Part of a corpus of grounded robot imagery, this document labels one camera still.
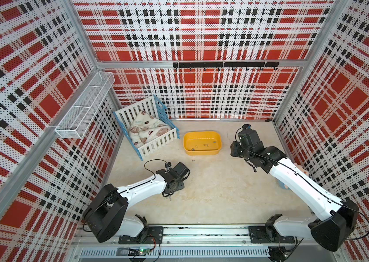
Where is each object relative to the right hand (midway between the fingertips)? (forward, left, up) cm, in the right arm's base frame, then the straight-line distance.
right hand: (236, 146), depth 78 cm
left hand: (-11, +29, -20) cm, 37 cm away
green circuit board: (-41, +42, -21) cm, 62 cm away
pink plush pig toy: (-5, -38, -15) cm, 41 cm away
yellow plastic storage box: (+19, +16, -23) cm, 34 cm away
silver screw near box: (+6, +21, -23) cm, 32 cm away
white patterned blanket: (+32, +57, -20) cm, 68 cm away
